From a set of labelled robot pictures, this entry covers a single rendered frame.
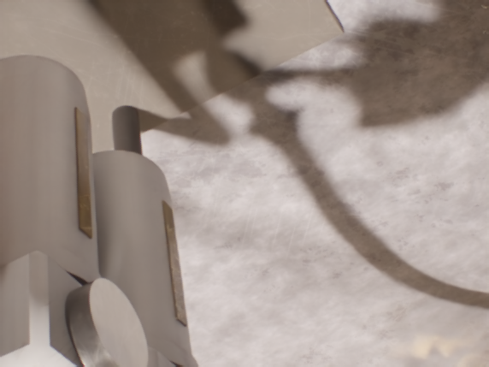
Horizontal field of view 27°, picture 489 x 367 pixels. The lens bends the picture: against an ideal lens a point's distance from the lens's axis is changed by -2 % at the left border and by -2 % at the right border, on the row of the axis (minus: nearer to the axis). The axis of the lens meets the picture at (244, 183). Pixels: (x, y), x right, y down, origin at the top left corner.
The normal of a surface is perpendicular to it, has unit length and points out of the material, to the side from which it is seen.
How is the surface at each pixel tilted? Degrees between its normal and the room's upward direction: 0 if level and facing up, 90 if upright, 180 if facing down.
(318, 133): 0
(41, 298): 90
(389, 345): 0
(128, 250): 90
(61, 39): 0
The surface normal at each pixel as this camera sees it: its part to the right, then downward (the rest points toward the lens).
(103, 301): 0.87, -0.41
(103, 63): 0.14, 0.72
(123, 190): 0.19, -0.70
